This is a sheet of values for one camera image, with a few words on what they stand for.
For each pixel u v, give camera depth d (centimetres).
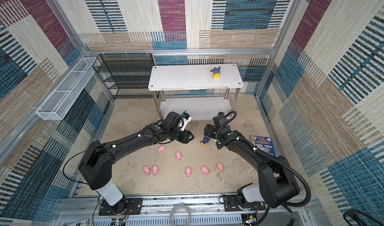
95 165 45
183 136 74
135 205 74
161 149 90
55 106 70
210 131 79
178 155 88
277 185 42
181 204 74
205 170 83
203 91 123
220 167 84
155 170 83
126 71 107
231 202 74
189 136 77
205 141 94
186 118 76
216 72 78
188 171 83
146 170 83
